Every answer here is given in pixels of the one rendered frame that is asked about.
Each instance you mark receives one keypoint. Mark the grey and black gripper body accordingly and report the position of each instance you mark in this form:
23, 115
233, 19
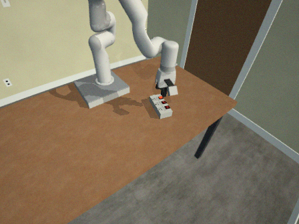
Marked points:
161, 75

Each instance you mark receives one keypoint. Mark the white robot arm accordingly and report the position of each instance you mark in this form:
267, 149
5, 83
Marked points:
104, 24

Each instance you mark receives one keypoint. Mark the white power strip panel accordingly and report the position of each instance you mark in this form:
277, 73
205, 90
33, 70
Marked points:
160, 106

